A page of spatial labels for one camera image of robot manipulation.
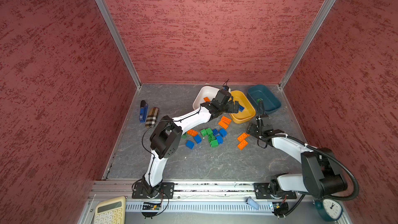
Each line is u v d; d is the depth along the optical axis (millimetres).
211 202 711
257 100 1113
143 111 1006
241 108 1047
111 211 669
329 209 668
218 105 696
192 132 947
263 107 1055
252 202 690
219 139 914
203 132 928
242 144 897
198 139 917
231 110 794
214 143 881
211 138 897
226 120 1001
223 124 976
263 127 710
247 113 1031
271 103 1093
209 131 921
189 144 893
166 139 511
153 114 997
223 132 928
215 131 940
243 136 926
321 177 428
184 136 899
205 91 1100
